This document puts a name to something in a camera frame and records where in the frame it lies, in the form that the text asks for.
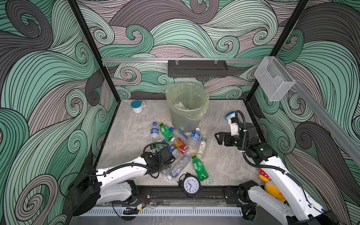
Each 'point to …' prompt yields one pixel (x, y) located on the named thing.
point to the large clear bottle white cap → (183, 163)
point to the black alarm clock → (191, 184)
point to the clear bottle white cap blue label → (195, 138)
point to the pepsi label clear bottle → (175, 152)
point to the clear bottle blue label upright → (154, 132)
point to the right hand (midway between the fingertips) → (222, 134)
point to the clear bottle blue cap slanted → (178, 133)
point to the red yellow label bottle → (181, 146)
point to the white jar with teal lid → (137, 105)
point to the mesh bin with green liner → (188, 103)
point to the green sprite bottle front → (199, 168)
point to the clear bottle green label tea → (202, 146)
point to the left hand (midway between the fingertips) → (164, 164)
